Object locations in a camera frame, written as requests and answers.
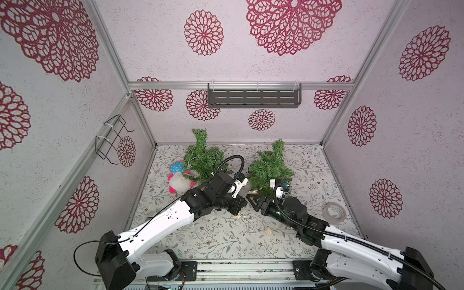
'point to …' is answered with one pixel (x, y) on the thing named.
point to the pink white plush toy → (177, 182)
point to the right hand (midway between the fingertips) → (247, 197)
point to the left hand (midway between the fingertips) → (245, 205)
